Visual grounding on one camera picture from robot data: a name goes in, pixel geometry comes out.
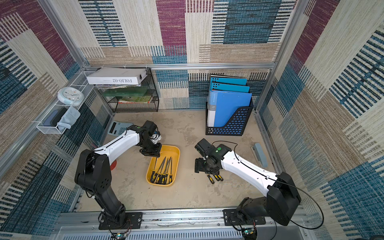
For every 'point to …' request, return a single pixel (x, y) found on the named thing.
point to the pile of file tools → (218, 177)
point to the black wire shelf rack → (132, 98)
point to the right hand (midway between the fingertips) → (200, 169)
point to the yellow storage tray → (173, 151)
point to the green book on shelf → (129, 91)
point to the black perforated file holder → (235, 126)
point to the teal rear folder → (228, 81)
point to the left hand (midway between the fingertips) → (159, 154)
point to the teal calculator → (116, 128)
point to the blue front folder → (222, 105)
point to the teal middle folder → (227, 87)
